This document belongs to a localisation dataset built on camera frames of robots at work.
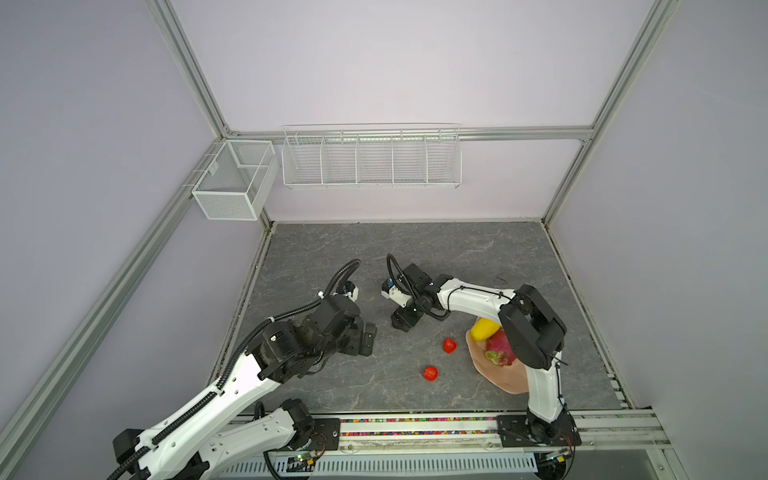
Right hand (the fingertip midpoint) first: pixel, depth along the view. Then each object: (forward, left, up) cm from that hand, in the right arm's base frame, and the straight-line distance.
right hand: (401, 318), depth 93 cm
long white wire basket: (+50, -7, +26) cm, 57 cm away
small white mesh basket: (+36, +55, +25) cm, 70 cm away
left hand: (-14, +10, +20) cm, 27 cm away
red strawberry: (-9, -14, 0) cm, 17 cm away
